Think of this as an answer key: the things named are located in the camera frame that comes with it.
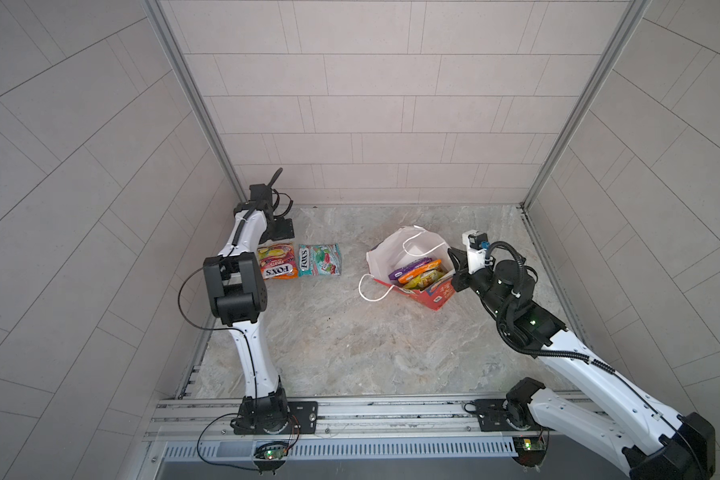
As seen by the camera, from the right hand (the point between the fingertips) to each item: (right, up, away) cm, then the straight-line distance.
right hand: (447, 251), depth 72 cm
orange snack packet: (-4, -6, +11) cm, 13 cm away
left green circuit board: (-40, -44, -8) cm, 59 cm away
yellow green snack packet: (-4, -8, +9) cm, 13 cm away
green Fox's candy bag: (-36, -5, +25) cm, 44 cm away
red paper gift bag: (-8, -1, +23) cm, 24 cm away
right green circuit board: (+19, -45, -3) cm, 49 cm away
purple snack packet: (-12, -8, +14) cm, 20 cm away
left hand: (-49, +6, +26) cm, 56 cm away
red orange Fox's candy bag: (-49, -6, +24) cm, 55 cm away
